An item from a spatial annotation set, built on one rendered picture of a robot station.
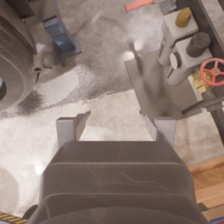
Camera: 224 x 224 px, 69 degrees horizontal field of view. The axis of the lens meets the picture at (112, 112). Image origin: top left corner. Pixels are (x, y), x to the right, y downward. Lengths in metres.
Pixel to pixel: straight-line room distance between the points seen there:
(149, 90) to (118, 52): 0.31
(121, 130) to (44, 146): 0.45
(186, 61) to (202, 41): 0.06
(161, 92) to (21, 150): 0.88
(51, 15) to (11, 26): 0.48
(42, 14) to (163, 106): 0.76
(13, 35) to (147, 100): 0.68
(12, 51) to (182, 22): 0.45
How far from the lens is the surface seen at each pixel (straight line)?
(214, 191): 0.59
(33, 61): 0.57
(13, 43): 0.48
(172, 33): 0.55
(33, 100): 1.10
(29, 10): 0.56
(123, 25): 1.14
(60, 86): 1.04
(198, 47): 0.49
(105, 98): 0.95
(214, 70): 0.48
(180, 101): 0.95
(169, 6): 0.62
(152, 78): 0.96
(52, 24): 0.93
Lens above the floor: 0.91
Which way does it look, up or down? 78 degrees down
